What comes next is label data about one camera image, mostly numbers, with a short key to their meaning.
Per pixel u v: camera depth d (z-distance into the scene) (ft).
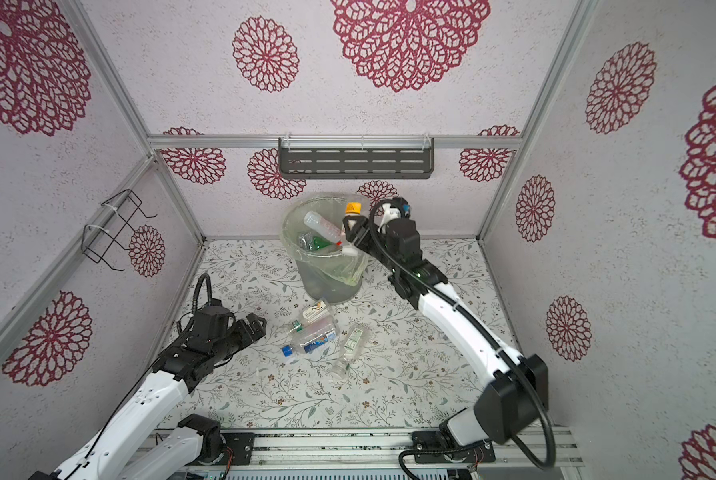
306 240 3.09
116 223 2.62
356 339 2.87
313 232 3.11
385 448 2.51
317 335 3.03
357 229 2.12
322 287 3.37
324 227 3.11
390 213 2.17
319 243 3.29
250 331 2.38
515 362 1.37
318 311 3.05
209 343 1.96
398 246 1.81
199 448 2.04
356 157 3.11
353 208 2.35
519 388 1.30
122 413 1.53
